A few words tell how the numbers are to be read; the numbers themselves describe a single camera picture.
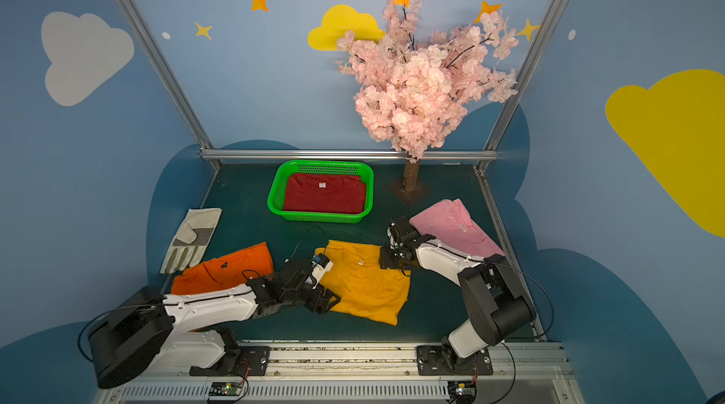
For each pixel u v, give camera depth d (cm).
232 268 91
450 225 101
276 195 101
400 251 68
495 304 45
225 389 72
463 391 73
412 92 62
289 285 67
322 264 77
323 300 75
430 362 74
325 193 108
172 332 44
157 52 86
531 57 87
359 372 74
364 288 87
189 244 96
